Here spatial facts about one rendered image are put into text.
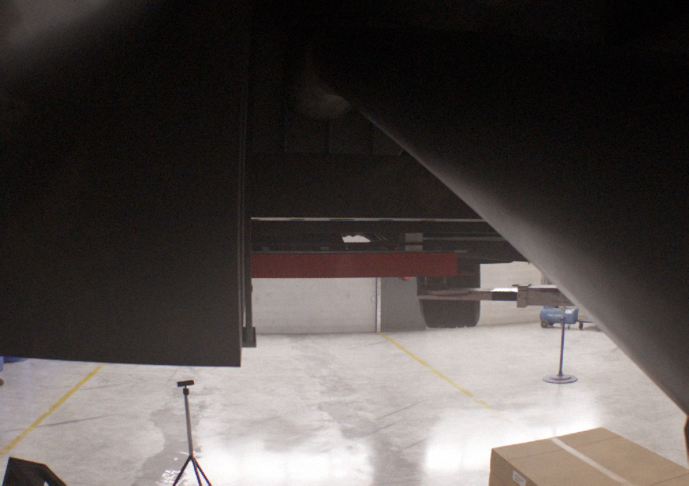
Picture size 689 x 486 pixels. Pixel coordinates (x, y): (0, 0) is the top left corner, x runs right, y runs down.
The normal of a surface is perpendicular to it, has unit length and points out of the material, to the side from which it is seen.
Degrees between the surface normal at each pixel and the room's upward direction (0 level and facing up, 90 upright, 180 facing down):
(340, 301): 90
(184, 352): 90
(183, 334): 90
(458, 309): 132
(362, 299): 90
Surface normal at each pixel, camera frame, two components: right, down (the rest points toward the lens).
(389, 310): 0.17, -0.02
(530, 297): -0.45, -0.02
